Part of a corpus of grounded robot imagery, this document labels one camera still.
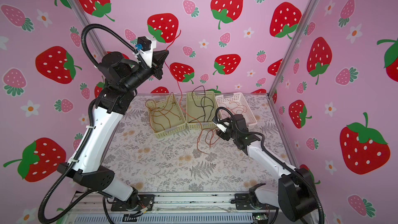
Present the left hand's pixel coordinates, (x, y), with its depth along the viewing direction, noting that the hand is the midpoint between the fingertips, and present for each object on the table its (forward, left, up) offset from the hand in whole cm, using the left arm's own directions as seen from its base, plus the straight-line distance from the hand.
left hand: (165, 49), depth 55 cm
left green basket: (+13, +14, -58) cm, 61 cm away
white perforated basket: (+24, -38, -57) cm, 72 cm away
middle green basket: (+20, -11, -57) cm, 62 cm away
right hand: (-3, -24, -42) cm, 48 cm away
